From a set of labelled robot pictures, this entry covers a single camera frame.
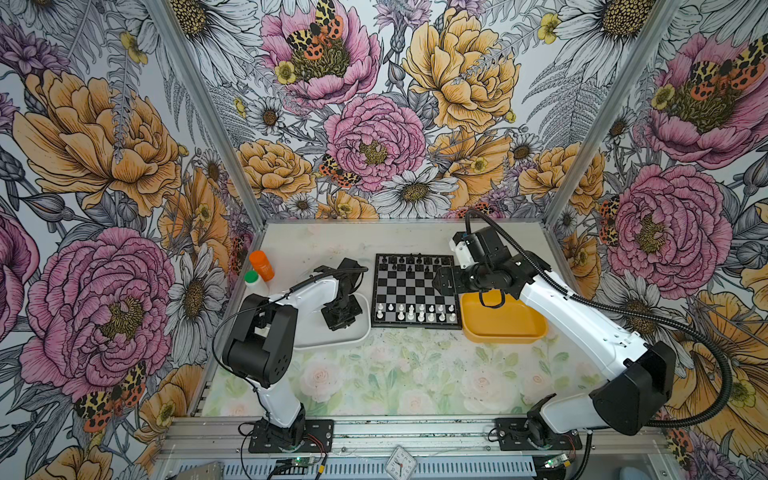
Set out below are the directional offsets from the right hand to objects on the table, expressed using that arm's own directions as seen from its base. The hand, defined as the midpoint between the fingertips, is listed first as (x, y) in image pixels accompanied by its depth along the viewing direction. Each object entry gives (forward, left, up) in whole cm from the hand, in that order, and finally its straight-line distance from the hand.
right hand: (451, 290), depth 78 cm
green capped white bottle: (+12, +59, -10) cm, 61 cm away
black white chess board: (+11, +11, -18) cm, 24 cm away
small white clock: (-35, +14, -17) cm, 41 cm away
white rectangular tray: (+1, +41, -21) cm, 46 cm away
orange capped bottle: (+19, +57, -12) cm, 62 cm away
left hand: (-2, +29, -17) cm, 33 cm away
